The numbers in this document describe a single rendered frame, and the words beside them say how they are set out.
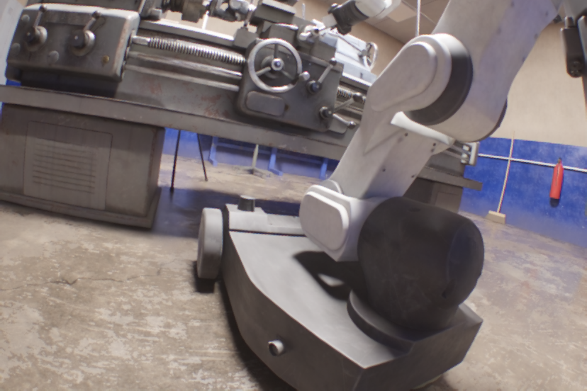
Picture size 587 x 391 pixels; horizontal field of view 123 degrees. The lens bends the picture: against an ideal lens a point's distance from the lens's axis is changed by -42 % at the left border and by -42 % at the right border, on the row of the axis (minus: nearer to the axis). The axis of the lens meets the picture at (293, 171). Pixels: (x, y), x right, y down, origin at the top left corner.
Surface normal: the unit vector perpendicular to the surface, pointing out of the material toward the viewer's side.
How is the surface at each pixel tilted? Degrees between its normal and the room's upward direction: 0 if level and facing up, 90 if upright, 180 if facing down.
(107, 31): 90
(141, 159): 90
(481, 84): 110
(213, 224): 37
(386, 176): 121
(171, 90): 90
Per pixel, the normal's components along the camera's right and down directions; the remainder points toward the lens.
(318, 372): -0.73, -0.10
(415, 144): 0.21, 0.62
